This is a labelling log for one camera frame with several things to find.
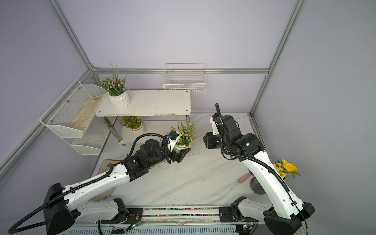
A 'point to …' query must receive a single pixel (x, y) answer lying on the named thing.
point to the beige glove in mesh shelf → (79, 121)
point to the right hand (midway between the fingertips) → (207, 141)
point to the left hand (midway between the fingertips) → (182, 143)
